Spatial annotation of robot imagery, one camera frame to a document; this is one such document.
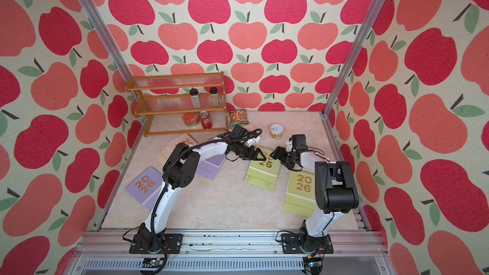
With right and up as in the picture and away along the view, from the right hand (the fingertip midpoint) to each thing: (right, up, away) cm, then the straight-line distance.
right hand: (276, 160), depth 97 cm
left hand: (-8, -1, -3) cm, 8 cm away
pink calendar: (-50, +11, +10) cm, 52 cm away
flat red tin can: (-49, +23, +16) cm, 56 cm away
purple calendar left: (-63, -12, -8) cm, 65 cm away
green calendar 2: (+9, -15, -10) cm, 21 cm away
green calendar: (-7, -6, -3) cm, 10 cm away
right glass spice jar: (-33, +33, +2) cm, 47 cm away
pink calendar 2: (-14, +17, -8) cm, 24 cm away
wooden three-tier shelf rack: (-57, +32, +22) cm, 70 cm away
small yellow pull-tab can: (+1, +15, +8) cm, 17 cm away
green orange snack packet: (-20, +23, +19) cm, 36 cm away
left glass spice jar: (-43, +33, +1) cm, 54 cm away
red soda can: (-38, +22, +8) cm, 45 cm away
